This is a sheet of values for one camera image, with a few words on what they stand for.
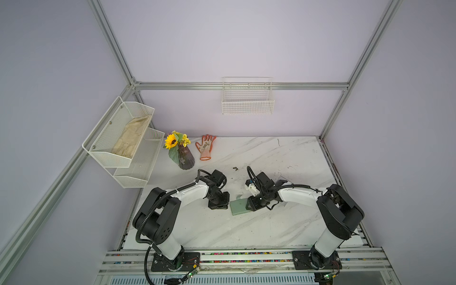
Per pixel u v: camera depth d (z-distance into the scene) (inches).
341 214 18.4
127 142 30.5
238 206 35.4
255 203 31.4
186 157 38.4
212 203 31.0
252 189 33.2
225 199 31.3
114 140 30.4
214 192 27.0
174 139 33.2
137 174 34.9
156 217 17.8
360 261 29.7
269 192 27.7
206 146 44.0
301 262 28.7
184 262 28.7
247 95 37.5
